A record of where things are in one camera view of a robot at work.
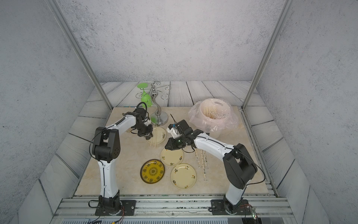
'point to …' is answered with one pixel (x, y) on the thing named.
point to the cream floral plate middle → (171, 158)
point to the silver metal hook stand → (158, 118)
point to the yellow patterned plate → (152, 171)
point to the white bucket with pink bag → (213, 115)
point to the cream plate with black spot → (159, 135)
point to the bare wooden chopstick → (151, 142)
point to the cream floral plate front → (183, 176)
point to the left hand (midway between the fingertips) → (155, 135)
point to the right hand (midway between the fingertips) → (166, 147)
